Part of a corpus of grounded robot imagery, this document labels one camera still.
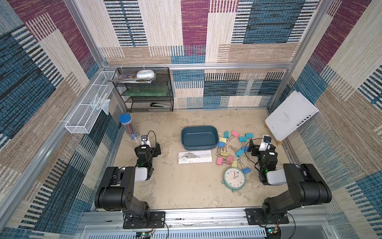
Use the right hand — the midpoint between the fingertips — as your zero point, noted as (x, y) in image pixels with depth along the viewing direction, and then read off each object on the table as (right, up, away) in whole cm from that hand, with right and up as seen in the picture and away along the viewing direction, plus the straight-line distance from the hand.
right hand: (260, 139), depth 90 cm
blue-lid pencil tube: (-81, +11, +2) cm, 82 cm away
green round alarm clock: (-18, -21, -6) cm, 28 cm away
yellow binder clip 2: (-15, -15, +1) cm, 22 cm away
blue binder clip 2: (-23, -4, +7) cm, 24 cm away
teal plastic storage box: (-36, 0, +15) cm, 39 cm away
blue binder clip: (-9, -18, -3) cm, 20 cm away
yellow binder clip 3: (-20, -10, +5) cm, 23 cm away
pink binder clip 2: (-24, -13, +2) cm, 28 cm away
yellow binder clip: (-21, -1, +12) cm, 24 cm away
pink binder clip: (-11, +2, +15) cm, 19 cm away
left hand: (-68, -3, +4) cm, 68 cm away
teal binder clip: (-11, -9, +6) cm, 15 cm away
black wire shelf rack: (-76, +25, +29) cm, 85 cm away
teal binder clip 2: (-17, +2, +15) cm, 23 cm away
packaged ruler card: (-44, -12, +4) cm, 46 cm away
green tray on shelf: (-72, +32, +14) cm, 80 cm away
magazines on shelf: (-77, +37, +2) cm, 85 cm away
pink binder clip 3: (-19, -13, 0) cm, 23 cm away
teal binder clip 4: (-1, +1, +16) cm, 16 cm away
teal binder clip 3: (-6, -1, +13) cm, 14 cm away
